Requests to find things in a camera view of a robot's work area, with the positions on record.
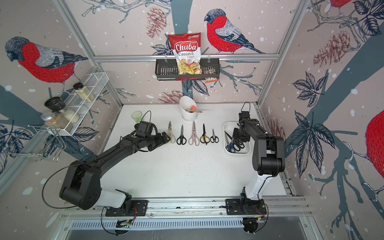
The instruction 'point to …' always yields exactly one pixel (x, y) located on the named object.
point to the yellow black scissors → (204, 138)
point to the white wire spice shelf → (96, 83)
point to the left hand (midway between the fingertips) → (168, 138)
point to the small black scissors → (181, 139)
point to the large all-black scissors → (237, 144)
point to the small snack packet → (210, 79)
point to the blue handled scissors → (230, 147)
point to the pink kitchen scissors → (194, 138)
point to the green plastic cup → (136, 115)
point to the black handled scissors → (214, 138)
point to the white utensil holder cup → (185, 103)
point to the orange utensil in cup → (193, 109)
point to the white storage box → (228, 127)
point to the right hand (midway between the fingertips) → (238, 136)
